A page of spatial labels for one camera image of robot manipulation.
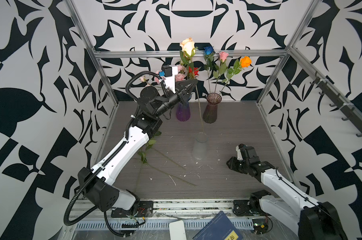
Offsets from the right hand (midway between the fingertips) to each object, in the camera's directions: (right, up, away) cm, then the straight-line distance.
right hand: (229, 162), depth 86 cm
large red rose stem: (-20, +52, +8) cm, 57 cm away
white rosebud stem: (-46, +10, +12) cm, 49 cm away
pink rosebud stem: (-3, +55, +5) cm, 55 cm away
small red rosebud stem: (-49, -1, +3) cm, 49 cm away
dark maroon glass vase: (-7, +28, +19) cm, 34 cm away
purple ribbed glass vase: (-26, +28, +19) cm, 43 cm away
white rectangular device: (-29, -24, -20) cm, 43 cm away
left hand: (-21, +40, -32) cm, 56 cm away
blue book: (-9, -25, -17) cm, 32 cm away
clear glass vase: (-17, +7, -1) cm, 19 cm away
